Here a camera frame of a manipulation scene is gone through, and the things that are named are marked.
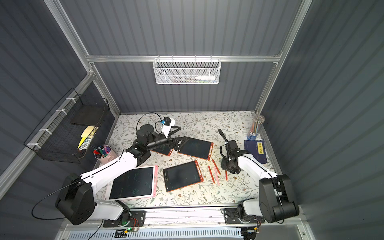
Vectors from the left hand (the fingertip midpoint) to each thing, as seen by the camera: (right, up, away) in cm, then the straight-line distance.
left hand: (186, 135), depth 72 cm
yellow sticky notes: (-50, +1, 0) cm, 50 cm away
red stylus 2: (+17, -21, +19) cm, 33 cm away
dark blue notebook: (+46, -10, +26) cm, 53 cm away
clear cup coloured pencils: (+43, +7, +19) cm, 47 cm away
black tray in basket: (-55, +11, +8) cm, 56 cm away
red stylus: (+14, -25, +16) cm, 33 cm away
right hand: (+24, -20, +16) cm, 35 cm away
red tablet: (+5, -10, +27) cm, 30 cm away
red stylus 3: (+23, -25, +16) cm, 38 cm away
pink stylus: (+17, -25, +16) cm, 34 cm away
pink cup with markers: (-48, -12, +12) cm, 51 cm away
